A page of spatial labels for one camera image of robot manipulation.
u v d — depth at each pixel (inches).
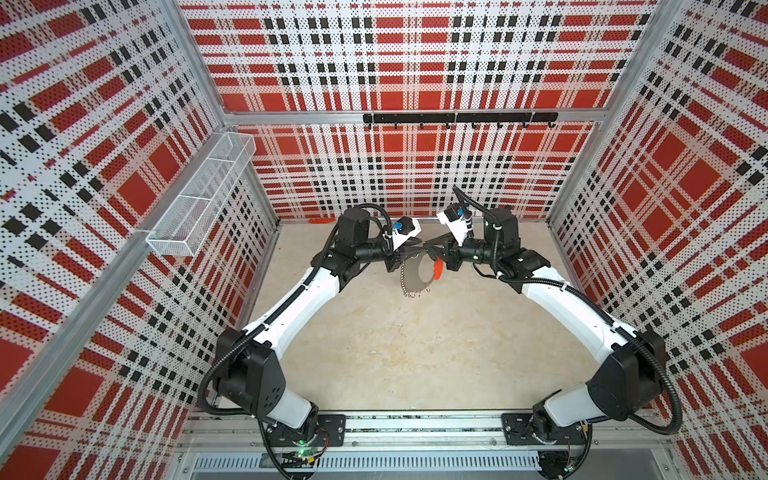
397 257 26.0
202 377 15.8
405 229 24.1
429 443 28.9
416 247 28.9
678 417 14.6
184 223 35.7
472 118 34.8
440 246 27.5
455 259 27.2
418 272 30.8
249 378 16.5
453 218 25.2
